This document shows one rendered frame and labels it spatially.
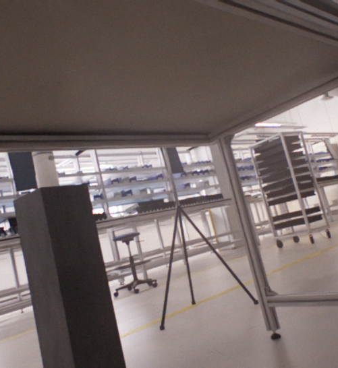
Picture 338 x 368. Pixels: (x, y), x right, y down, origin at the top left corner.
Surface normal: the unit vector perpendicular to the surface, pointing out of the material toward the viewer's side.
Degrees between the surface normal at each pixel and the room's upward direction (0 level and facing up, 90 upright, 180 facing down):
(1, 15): 180
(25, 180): 82
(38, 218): 90
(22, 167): 82
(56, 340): 90
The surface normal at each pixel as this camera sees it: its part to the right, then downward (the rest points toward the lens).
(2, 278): 0.63, -0.25
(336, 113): -0.74, 0.09
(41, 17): 0.23, 0.96
